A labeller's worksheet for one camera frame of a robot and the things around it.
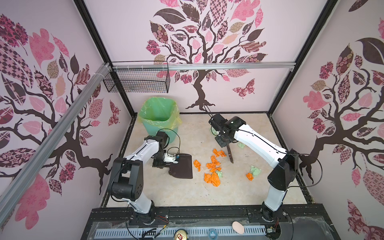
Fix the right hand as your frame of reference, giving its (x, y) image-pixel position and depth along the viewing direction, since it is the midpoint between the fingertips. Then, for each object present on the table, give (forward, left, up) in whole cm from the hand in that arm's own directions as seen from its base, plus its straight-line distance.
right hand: (225, 137), depth 83 cm
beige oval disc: (-41, -3, -17) cm, 44 cm away
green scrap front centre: (-14, +2, -18) cm, 23 cm away
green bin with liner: (+26, +42, -6) cm, 50 cm away
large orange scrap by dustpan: (-8, +16, -18) cm, 25 cm away
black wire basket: (+60, +64, -1) cm, 88 cm away
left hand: (-8, +40, -14) cm, 43 cm away
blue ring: (-43, +7, -18) cm, 47 cm away
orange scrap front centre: (-17, +8, -17) cm, 25 cm away
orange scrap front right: (-16, -15, -17) cm, 28 cm away
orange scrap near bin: (-9, +6, -18) cm, 21 cm away
